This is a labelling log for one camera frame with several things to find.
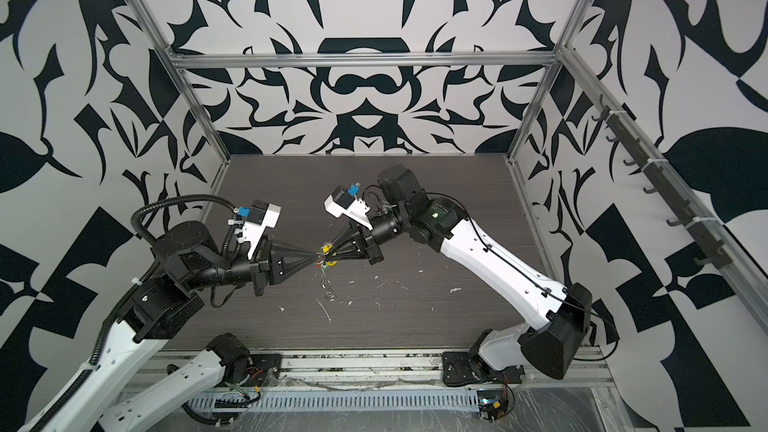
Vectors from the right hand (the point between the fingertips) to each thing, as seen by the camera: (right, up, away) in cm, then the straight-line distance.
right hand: (331, 255), depth 57 cm
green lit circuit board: (+35, -38, +15) cm, 54 cm away
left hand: (-2, +1, -4) cm, 4 cm away
